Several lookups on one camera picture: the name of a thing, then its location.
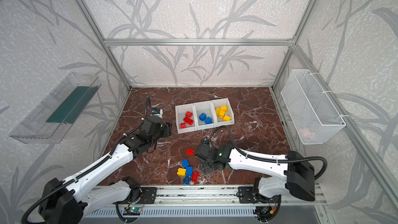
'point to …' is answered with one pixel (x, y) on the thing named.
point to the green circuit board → (132, 211)
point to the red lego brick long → (188, 114)
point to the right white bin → (219, 121)
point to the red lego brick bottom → (194, 178)
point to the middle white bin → (206, 108)
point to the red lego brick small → (183, 125)
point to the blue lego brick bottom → (186, 180)
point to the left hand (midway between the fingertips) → (169, 120)
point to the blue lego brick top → (202, 116)
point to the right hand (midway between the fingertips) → (207, 160)
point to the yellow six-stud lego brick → (217, 111)
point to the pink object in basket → (304, 131)
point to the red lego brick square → (189, 151)
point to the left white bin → (181, 111)
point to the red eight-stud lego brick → (188, 121)
